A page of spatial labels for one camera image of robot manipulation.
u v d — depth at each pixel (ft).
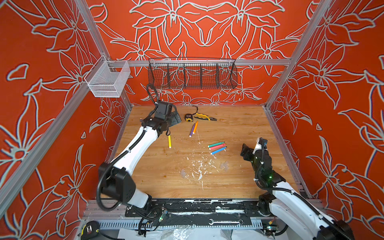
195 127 3.48
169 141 3.20
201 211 2.39
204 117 3.62
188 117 3.59
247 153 2.43
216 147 3.11
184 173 2.79
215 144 3.13
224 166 2.87
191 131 3.40
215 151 3.04
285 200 1.72
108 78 3.07
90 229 2.16
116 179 1.34
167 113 2.04
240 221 2.29
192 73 3.21
